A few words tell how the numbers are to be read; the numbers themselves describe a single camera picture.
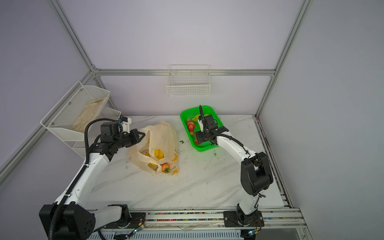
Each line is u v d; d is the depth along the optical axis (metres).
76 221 0.38
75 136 0.66
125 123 0.71
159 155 0.73
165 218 0.75
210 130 0.67
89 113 0.81
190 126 1.10
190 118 1.14
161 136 0.82
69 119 0.77
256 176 0.47
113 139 0.59
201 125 0.82
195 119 1.14
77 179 0.44
